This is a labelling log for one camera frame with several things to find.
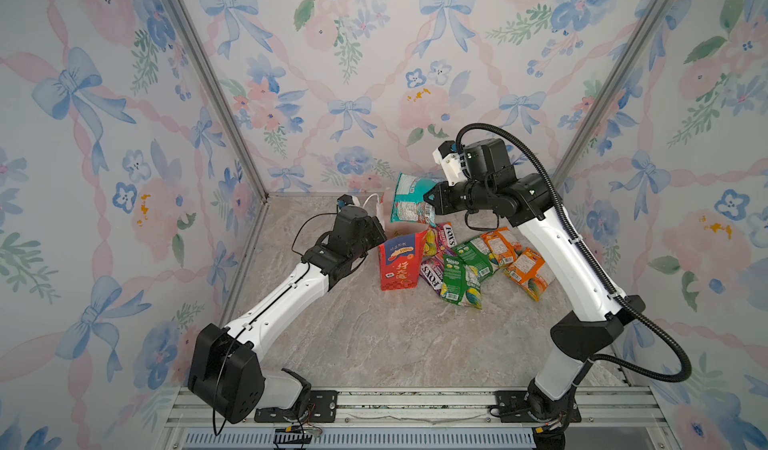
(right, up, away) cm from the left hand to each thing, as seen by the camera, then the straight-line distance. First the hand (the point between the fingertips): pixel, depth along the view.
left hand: (386, 221), depth 79 cm
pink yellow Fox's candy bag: (+21, -6, +25) cm, 33 cm away
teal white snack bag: (+6, +4, -7) cm, 10 cm away
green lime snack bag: (+23, -19, +13) cm, 33 cm away
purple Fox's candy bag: (+14, -15, +16) cm, 27 cm away
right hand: (+9, +6, -10) cm, 15 cm away
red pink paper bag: (+4, -9, +1) cm, 10 cm away
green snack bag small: (+30, -10, +21) cm, 38 cm away
